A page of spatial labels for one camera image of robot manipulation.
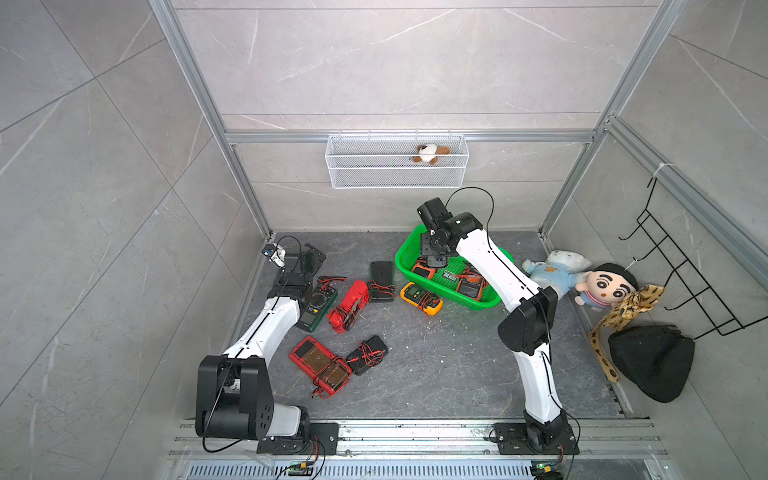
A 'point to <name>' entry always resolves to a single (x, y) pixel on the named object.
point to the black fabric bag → (657, 359)
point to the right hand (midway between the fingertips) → (435, 246)
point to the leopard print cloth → (640, 301)
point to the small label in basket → (450, 275)
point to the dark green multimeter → (321, 301)
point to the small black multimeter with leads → (368, 354)
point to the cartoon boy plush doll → (605, 285)
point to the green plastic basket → (410, 249)
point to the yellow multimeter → (422, 298)
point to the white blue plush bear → (560, 271)
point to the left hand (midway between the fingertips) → (308, 251)
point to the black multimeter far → (381, 286)
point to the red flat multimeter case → (328, 371)
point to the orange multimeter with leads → (423, 269)
